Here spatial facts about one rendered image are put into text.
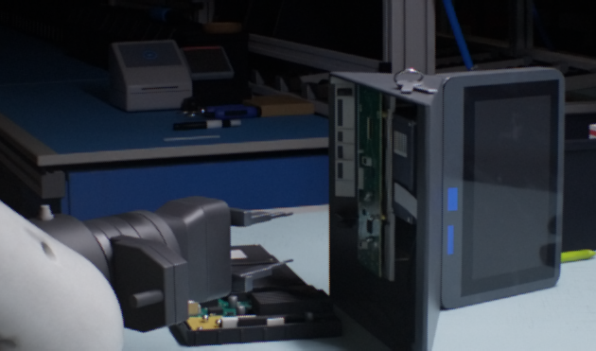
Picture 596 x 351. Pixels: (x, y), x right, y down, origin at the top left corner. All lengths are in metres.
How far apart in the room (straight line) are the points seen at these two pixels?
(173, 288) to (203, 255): 0.12
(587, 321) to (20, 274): 0.64
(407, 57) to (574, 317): 1.57
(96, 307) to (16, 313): 0.06
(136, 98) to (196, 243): 2.17
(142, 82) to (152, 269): 2.29
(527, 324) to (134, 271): 0.41
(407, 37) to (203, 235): 1.76
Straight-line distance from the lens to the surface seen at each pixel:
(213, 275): 1.15
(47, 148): 2.84
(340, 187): 1.36
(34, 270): 0.83
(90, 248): 1.04
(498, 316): 1.34
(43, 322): 0.84
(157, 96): 3.31
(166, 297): 1.02
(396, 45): 2.86
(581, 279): 1.48
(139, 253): 1.03
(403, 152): 1.23
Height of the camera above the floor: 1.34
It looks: 10 degrees down
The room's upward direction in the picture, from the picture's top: straight up
